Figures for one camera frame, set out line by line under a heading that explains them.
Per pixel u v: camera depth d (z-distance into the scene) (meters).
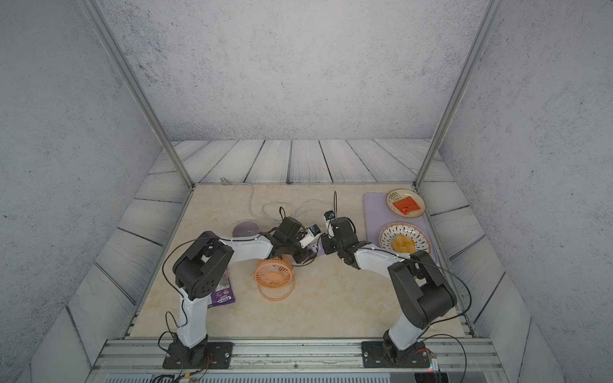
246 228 0.99
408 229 1.01
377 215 1.08
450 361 0.74
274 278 0.83
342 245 0.72
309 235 0.87
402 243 0.95
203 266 0.53
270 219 1.07
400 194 1.14
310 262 0.93
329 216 0.83
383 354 0.72
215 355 0.73
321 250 0.91
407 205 1.09
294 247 0.83
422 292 0.46
